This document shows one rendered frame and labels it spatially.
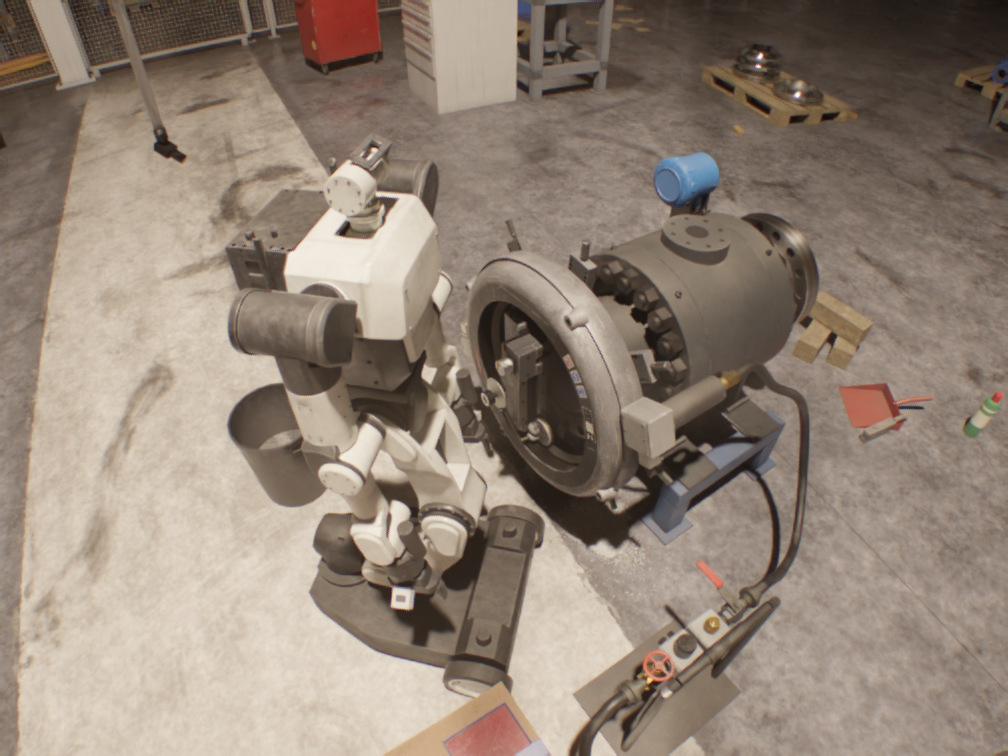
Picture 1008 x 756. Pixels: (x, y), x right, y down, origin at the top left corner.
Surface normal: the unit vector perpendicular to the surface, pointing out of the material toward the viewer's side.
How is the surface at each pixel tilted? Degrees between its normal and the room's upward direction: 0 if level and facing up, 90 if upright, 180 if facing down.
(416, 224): 45
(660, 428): 68
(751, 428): 0
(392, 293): 85
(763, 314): 61
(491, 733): 0
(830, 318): 90
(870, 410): 0
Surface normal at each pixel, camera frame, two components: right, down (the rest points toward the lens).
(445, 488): -0.21, 0.69
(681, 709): 0.00, -0.71
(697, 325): 0.41, -0.04
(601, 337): 0.29, -0.27
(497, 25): 0.46, 0.63
